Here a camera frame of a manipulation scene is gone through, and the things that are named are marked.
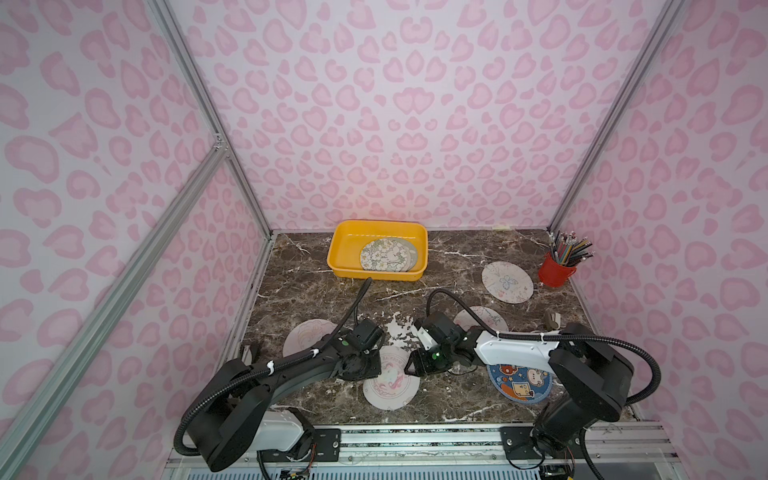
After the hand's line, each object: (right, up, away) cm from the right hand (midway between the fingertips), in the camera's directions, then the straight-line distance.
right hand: (414, 371), depth 84 cm
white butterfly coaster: (+34, +23, +20) cm, 46 cm away
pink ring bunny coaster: (-5, -4, -2) cm, 7 cm away
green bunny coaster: (0, +32, +27) cm, 42 cm away
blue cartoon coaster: (+29, -3, 0) cm, 29 cm away
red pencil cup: (+47, +26, +14) cm, 56 cm away
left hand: (-10, 0, +1) cm, 10 cm away
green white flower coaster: (-9, +32, +27) cm, 43 cm away
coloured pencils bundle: (+49, +34, +11) cm, 61 cm away
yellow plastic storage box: (-23, +40, +34) cm, 57 cm away
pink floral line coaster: (+18, +11, +14) cm, 26 cm away
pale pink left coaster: (-33, +8, +9) cm, 35 cm away
